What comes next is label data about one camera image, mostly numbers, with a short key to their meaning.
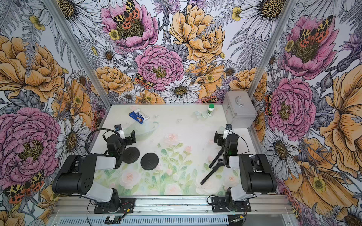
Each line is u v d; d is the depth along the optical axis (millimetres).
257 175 459
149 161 887
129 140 848
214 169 867
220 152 935
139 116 1103
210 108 1086
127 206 737
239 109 997
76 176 453
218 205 739
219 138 852
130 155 917
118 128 795
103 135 773
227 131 805
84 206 702
